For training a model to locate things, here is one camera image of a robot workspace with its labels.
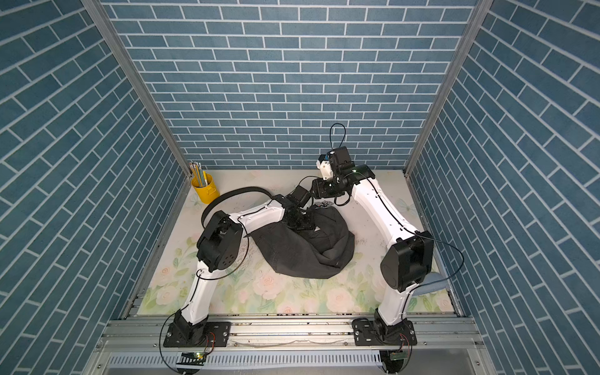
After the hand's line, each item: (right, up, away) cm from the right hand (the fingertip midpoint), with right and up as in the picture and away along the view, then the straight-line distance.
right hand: (318, 190), depth 84 cm
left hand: (-1, -16, +13) cm, 21 cm away
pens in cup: (-52, +6, +18) cm, 56 cm away
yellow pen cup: (-49, -1, +19) cm, 53 cm away
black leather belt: (-39, 0, +27) cm, 47 cm away
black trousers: (-1, -23, 0) cm, 23 cm away
